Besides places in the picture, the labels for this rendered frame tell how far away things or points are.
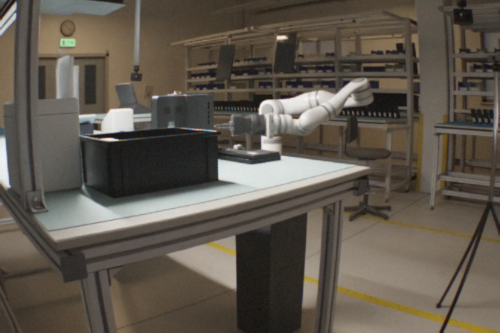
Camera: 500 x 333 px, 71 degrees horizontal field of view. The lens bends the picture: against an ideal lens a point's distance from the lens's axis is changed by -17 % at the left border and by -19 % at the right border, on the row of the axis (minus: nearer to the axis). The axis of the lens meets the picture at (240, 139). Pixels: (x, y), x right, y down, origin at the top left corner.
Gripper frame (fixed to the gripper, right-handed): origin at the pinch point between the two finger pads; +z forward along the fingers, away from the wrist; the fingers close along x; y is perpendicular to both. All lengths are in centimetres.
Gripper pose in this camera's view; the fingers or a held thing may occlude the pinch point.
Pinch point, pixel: (215, 126)
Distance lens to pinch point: 147.5
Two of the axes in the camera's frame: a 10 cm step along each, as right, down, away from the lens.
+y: -2.0, -1.0, 9.7
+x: -0.1, -9.9, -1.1
